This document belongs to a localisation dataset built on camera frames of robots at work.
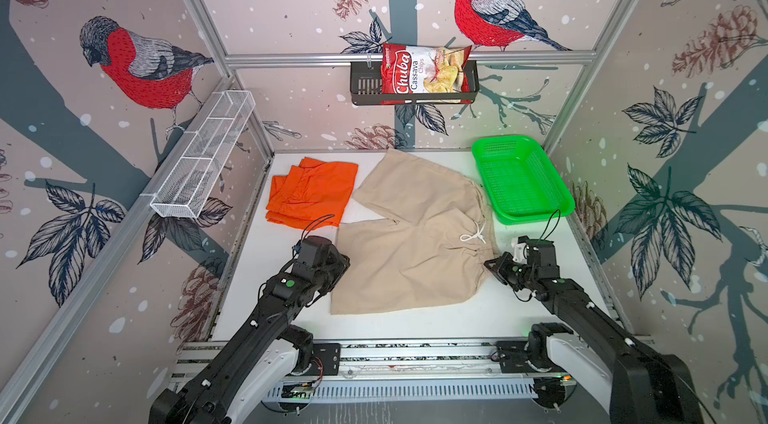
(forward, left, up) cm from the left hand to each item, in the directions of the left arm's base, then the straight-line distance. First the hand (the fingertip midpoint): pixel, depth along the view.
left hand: (347, 263), depth 80 cm
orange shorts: (+29, +16, -7) cm, 34 cm away
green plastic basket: (+35, -61, -8) cm, 71 cm away
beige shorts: (+8, -25, -9) cm, 28 cm away
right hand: (+1, -39, -6) cm, 40 cm away
